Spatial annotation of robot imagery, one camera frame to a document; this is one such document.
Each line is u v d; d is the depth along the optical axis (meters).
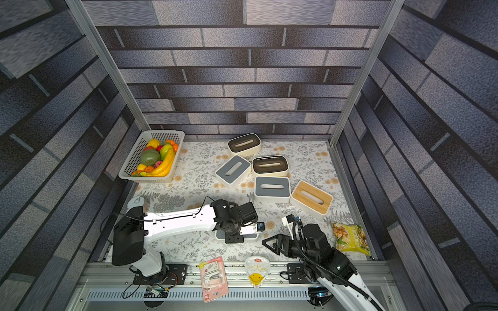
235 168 1.02
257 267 0.67
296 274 0.73
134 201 0.88
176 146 1.08
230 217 0.55
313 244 0.56
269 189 0.95
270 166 1.03
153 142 1.10
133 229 0.48
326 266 0.54
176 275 0.73
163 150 1.04
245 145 1.12
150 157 1.01
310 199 0.91
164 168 0.95
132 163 1.00
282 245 0.63
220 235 0.76
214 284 0.71
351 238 0.79
